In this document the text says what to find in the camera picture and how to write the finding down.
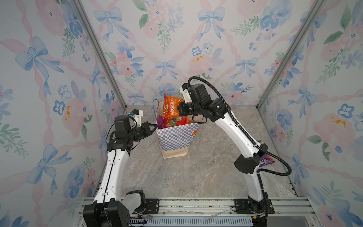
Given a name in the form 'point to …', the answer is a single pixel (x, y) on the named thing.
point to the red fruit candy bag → (175, 121)
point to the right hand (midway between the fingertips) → (178, 106)
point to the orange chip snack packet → (170, 107)
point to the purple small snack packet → (267, 160)
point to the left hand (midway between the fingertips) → (157, 125)
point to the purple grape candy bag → (160, 121)
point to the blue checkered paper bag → (176, 141)
